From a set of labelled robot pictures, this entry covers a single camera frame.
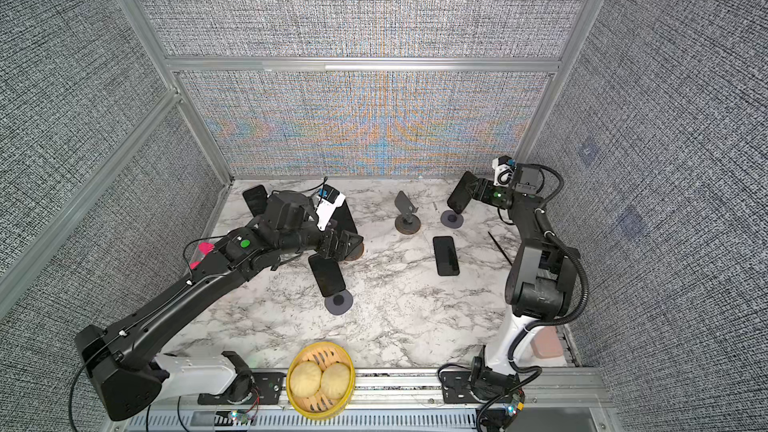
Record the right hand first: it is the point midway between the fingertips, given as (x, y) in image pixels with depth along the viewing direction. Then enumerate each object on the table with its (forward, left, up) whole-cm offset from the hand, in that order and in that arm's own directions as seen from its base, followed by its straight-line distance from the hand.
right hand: (477, 185), depth 94 cm
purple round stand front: (-31, +43, -17) cm, 56 cm away
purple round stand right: (0, +6, -17) cm, 17 cm away
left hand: (-25, +37, +10) cm, 46 cm away
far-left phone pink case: (-4, +70, -1) cm, 70 cm away
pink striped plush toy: (-11, +93, -20) cm, 96 cm away
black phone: (-28, +45, -5) cm, 53 cm away
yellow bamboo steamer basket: (-57, +45, -15) cm, 74 cm away
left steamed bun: (-52, +48, -11) cm, 71 cm away
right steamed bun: (-52, +41, -11) cm, 67 cm away
